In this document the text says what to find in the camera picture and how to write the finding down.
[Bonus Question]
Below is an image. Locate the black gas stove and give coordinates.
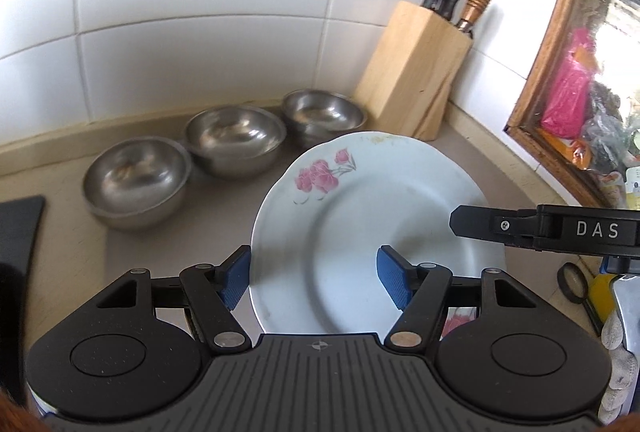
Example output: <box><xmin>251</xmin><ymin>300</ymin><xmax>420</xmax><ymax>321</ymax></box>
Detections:
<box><xmin>0</xmin><ymin>209</ymin><xmax>46</xmax><ymax>393</ymax></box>

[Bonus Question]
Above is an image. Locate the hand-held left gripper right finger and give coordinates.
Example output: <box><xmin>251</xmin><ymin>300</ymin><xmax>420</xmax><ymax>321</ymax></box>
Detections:
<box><xmin>376</xmin><ymin>246</ymin><xmax>534</xmax><ymax>349</ymax></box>

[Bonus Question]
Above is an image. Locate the dark plastic bag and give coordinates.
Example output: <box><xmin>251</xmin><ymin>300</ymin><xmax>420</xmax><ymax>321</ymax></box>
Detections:
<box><xmin>582</xmin><ymin>82</ymin><xmax>632</xmax><ymax>173</ymax></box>

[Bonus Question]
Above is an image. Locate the steel bowl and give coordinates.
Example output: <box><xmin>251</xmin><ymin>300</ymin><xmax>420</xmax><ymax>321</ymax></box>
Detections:
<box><xmin>82</xmin><ymin>137</ymin><xmax>193</xmax><ymax>231</ymax></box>
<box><xmin>185</xmin><ymin>106</ymin><xmax>287</xmax><ymax>177</ymax></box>
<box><xmin>281</xmin><ymin>89</ymin><xmax>366</xmax><ymax>133</ymax></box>

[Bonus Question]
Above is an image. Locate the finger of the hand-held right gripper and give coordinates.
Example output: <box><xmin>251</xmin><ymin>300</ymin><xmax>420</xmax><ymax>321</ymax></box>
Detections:
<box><xmin>449</xmin><ymin>204</ymin><xmax>541</xmax><ymax>253</ymax></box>

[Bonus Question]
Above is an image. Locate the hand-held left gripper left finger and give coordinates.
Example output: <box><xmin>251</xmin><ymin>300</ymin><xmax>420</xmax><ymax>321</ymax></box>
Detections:
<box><xmin>95</xmin><ymin>246</ymin><xmax>254</xmax><ymax>356</ymax></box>

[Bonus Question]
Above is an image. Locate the black round ring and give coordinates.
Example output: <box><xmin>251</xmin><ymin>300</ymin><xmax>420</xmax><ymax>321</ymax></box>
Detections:
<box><xmin>557</xmin><ymin>262</ymin><xmax>592</xmax><ymax>303</ymax></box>

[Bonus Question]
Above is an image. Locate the wooden knife block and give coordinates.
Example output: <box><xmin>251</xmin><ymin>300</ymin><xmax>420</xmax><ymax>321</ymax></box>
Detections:
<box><xmin>352</xmin><ymin>0</ymin><xmax>473</xmax><ymax>141</ymax></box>

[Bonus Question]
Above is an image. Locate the copper ribbed knife handle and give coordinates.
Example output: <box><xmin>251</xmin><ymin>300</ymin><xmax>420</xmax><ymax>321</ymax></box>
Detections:
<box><xmin>456</xmin><ymin>0</ymin><xmax>497</xmax><ymax>33</ymax></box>

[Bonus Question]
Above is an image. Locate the person's right hand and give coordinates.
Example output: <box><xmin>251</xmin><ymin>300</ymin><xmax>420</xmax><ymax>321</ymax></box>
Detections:
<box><xmin>597</xmin><ymin>312</ymin><xmax>639</xmax><ymax>429</ymax></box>

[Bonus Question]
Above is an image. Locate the pink plastic bag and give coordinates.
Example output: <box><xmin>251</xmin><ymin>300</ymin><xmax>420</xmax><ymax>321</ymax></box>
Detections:
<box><xmin>541</xmin><ymin>28</ymin><xmax>598</xmax><ymax>140</ymax></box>

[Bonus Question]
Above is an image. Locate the white floral plate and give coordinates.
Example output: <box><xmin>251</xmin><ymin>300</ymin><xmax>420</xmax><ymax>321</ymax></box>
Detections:
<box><xmin>248</xmin><ymin>131</ymin><xmax>507</xmax><ymax>337</ymax></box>

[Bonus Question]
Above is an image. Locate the wooden window frame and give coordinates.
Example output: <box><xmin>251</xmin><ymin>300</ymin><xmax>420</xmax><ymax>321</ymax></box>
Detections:
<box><xmin>502</xmin><ymin>0</ymin><xmax>640</xmax><ymax>211</ymax></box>

